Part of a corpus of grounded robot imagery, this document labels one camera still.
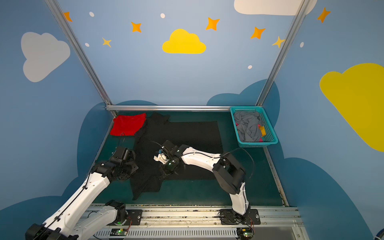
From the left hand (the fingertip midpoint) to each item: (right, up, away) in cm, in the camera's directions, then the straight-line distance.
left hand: (139, 168), depth 80 cm
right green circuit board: (+54, -29, -9) cm, 63 cm away
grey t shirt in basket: (+69, +26, +26) cm, 78 cm away
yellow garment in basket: (+79, +19, +24) cm, 85 cm away
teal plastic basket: (+82, +15, +18) cm, 85 cm away
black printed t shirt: (+2, -7, +6) cm, 10 cm away
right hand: (+12, -4, -1) cm, 13 cm away
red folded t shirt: (-20, +24, +29) cm, 42 cm away
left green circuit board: (-7, -29, -9) cm, 31 cm away
